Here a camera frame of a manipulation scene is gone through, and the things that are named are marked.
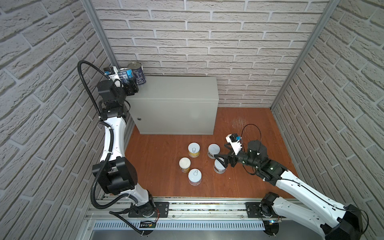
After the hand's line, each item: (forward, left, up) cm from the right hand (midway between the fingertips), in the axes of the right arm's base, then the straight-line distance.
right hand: (221, 149), depth 72 cm
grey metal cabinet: (+38, +23, -4) cm, 45 cm away
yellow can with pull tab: (+10, +13, -15) cm, 22 cm away
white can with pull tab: (-7, +14, -16) cm, 22 cm away
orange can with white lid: (0, +19, -15) cm, 24 cm away
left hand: (+31, +44, +24) cm, 59 cm away
